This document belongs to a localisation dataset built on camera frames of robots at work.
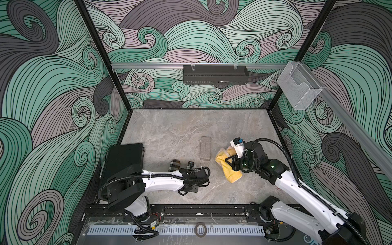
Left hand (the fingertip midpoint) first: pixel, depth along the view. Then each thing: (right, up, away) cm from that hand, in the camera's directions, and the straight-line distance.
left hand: (193, 184), depth 82 cm
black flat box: (-45, +13, +9) cm, 48 cm away
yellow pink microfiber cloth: (+19, +9, -11) cm, 24 cm away
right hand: (+17, +15, -6) cm, 23 cm away
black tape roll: (+6, -14, -14) cm, 21 cm away
